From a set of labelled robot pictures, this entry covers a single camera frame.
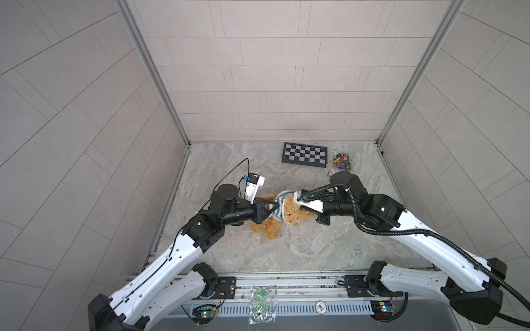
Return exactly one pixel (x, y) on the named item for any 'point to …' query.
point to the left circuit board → (203, 314)
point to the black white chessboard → (305, 154)
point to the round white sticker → (321, 307)
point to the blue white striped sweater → (278, 214)
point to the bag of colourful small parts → (341, 161)
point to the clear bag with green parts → (262, 307)
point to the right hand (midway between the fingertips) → (299, 206)
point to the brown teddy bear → (293, 214)
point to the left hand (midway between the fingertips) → (282, 208)
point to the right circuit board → (382, 310)
